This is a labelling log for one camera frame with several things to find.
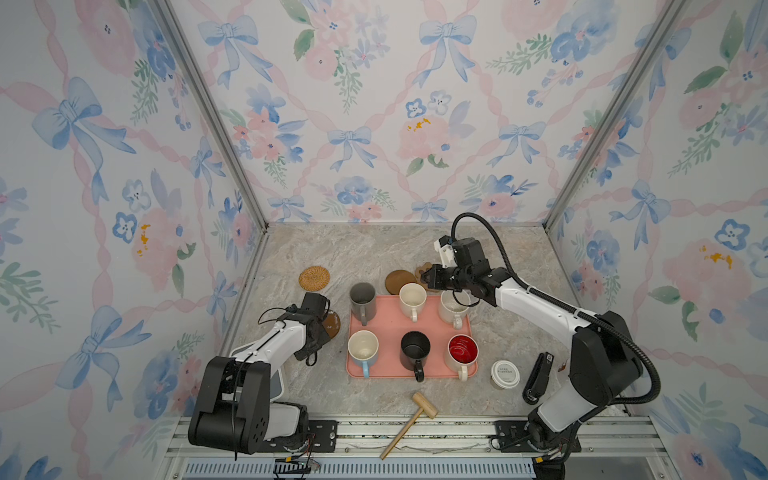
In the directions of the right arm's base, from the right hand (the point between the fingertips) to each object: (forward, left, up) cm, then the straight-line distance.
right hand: (421, 274), depth 87 cm
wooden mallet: (-32, -1, -14) cm, 35 cm away
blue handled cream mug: (-18, +16, -10) cm, 26 cm away
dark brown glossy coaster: (-9, +27, -15) cm, 32 cm away
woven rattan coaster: (+8, +35, -14) cm, 39 cm away
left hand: (-14, +31, -15) cm, 37 cm away
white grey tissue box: (-29, +38, -10) cm, 48 cm away
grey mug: (-6, +17, -6) cm, 19 cm away
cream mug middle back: (-2, +2, -11) cm, 12 cm away
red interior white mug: (-17, -12, -14) cm, 25 cm away
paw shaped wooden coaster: (+11, -1, -14) cm, 17 cm away
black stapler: (-25, -31, -13) cm, 42 cm away
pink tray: (-8, +9, -16) cm, 20 cm away
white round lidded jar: (-25, -21, -10) cm, 34 cm away
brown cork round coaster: (+8, +7, -14) cm, 18 cm away
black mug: (-17, +2, -14) cm, 22 cm away
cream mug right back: (-8, -9, -6) cm, 14 cm away
